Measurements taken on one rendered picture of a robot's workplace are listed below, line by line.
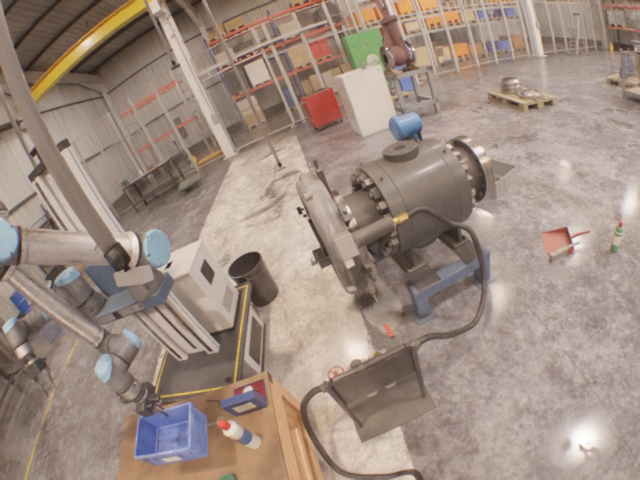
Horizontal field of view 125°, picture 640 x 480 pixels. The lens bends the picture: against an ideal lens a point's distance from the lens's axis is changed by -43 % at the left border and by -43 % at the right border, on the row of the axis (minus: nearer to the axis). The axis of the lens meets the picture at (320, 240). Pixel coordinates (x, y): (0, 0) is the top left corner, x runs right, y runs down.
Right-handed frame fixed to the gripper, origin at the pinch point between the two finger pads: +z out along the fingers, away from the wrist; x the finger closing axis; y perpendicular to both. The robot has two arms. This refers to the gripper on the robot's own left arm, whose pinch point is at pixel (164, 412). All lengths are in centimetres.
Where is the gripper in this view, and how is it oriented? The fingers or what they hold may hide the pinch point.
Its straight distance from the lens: 128.0
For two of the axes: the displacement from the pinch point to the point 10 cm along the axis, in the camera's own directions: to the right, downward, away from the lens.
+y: 9.0, -4.3, 0.2
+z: 3.5, 7.7, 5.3
